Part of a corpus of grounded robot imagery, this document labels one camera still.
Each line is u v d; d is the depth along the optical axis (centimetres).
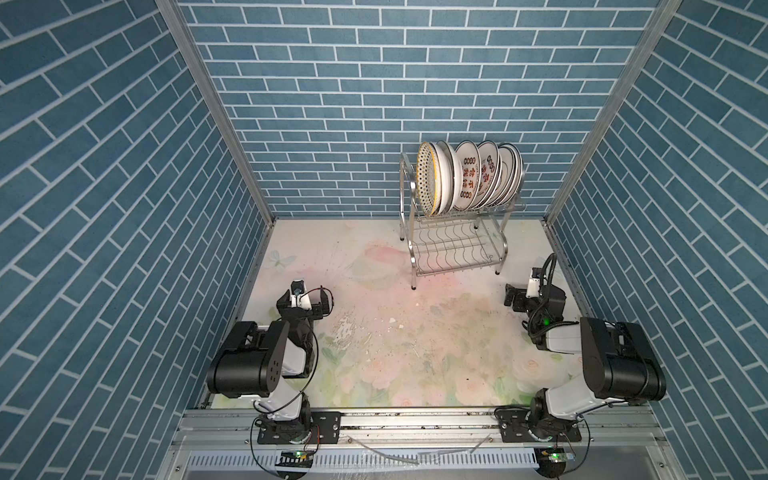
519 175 77
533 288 84
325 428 74
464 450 71
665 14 71
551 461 72
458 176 75
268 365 46
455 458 71
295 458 72
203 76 81
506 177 82
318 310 83
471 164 81
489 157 81
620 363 45
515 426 74
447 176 73
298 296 75
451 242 108
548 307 73
